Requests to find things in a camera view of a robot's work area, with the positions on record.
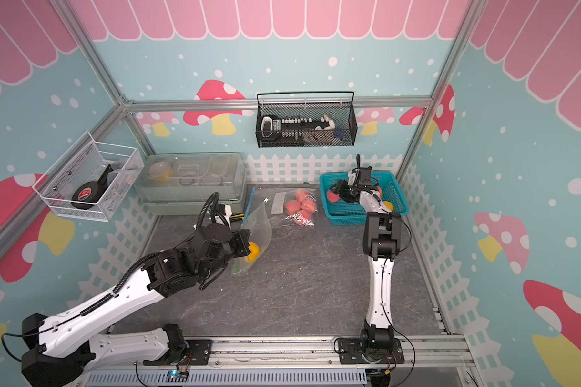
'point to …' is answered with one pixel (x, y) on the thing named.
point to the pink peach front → (332, 197)
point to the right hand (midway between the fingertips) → (334, 188)
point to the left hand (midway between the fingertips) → (251, 236)
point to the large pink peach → (292, 206)
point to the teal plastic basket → (342, 214)
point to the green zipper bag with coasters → (257, 221)
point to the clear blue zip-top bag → (275, 209)
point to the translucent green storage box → (180, 185)
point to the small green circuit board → (176, 376)
